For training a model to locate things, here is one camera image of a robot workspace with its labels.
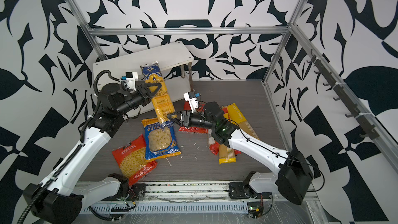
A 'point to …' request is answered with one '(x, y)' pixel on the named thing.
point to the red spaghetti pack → (215, 148)
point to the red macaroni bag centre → (200, 109)
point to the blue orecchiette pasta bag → (161, 139)
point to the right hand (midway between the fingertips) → (169, 115)
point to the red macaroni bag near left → (131, 160)
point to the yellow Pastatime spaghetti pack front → (226, 154)
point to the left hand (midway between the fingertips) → (159, 82)
